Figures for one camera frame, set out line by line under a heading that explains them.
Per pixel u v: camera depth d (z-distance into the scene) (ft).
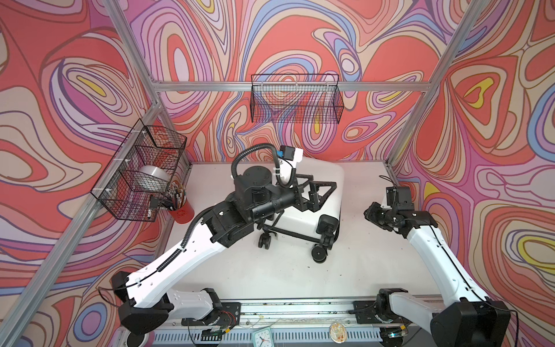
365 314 2.40
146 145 2.42
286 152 1.49
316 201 1.47
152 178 2.31
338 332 2.28
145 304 1.25
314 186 1.44
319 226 2.44
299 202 1.51
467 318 1.23
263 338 2.22
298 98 3.14
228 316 2.36
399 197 1.97
